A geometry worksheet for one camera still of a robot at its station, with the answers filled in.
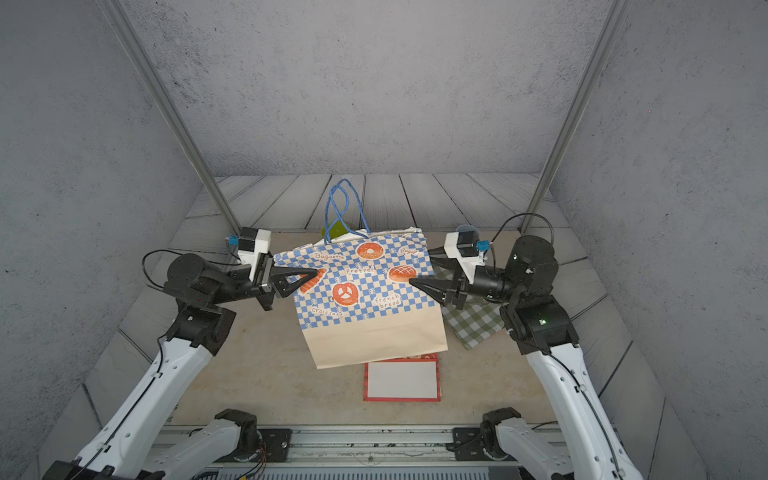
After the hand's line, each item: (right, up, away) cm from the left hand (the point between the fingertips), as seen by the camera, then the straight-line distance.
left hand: (316, 280), depth 55 cm
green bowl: (-8, +14, +63) cm, 65 cm away
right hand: (+19, +2, -1) cm, 19 cm away
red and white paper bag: (+20, -29, +27) cm, 44 cm away
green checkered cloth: (+41, -16, +40) cm, 60 cm away
